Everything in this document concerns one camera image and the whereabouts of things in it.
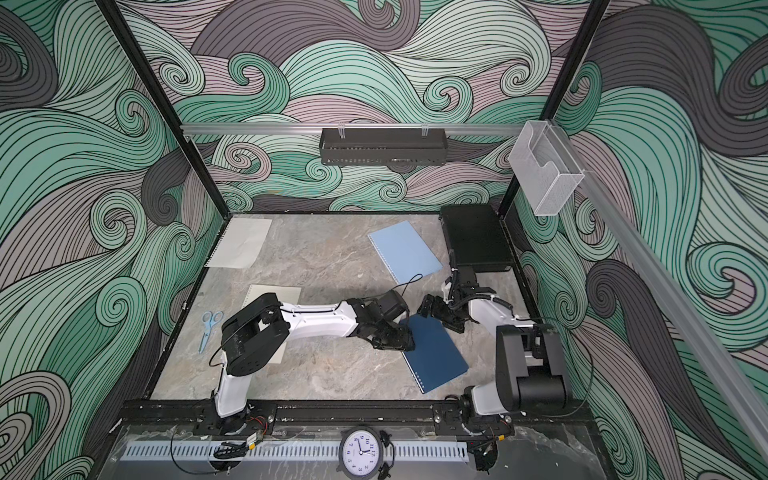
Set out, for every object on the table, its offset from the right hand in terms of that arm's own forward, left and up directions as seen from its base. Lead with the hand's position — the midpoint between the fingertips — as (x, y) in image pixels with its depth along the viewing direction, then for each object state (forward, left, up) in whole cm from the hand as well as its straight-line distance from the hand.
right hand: (428, 317), depth 90 cm
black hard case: (+37, -25, -6) cm, 45 cm away
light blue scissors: (0, +68, 0) cm, 68 cm away
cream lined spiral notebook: (+10, +47, -2) cm, 48 cm away
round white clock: (-34, +20, +1) cm, 39 cm away
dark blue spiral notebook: (-12, -1, -1) cm, 12 cm away
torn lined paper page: (+31, +68, -1) cm, 75 cm away
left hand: (-9, +6, +1) cm, 11 cm away
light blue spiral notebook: (+26, +6, -2) cm, 27 cm away
